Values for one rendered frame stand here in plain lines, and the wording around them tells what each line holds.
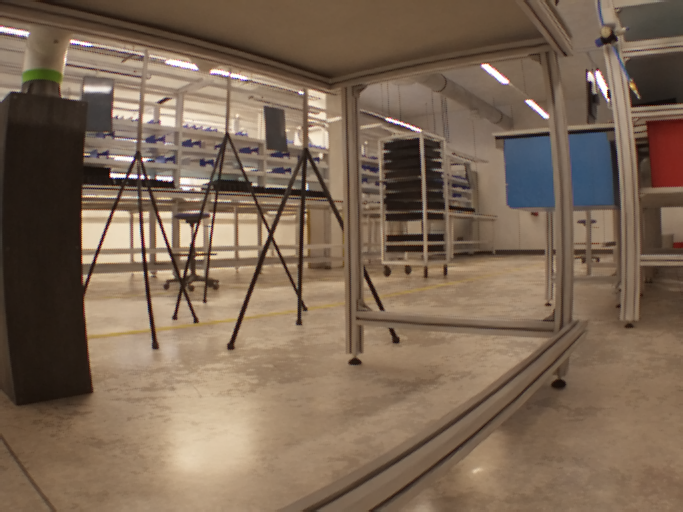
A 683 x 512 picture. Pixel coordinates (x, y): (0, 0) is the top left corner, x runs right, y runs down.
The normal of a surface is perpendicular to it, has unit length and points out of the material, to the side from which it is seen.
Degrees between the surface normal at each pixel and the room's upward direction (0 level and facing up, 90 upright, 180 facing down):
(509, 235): 90
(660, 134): 90
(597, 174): 90
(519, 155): 90
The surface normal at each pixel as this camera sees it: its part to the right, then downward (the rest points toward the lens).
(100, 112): 0.68, -0.14
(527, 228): -0.63, 0.01
